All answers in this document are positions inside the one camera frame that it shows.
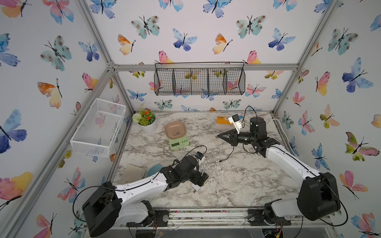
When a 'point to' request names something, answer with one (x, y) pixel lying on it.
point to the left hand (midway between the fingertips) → (203, 172)
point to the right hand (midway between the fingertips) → (222, 134)
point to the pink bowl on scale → (175, 129)
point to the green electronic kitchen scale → (176, 144)
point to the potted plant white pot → (146, 119)
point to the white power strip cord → (284, 135)
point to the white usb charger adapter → (196, 187)
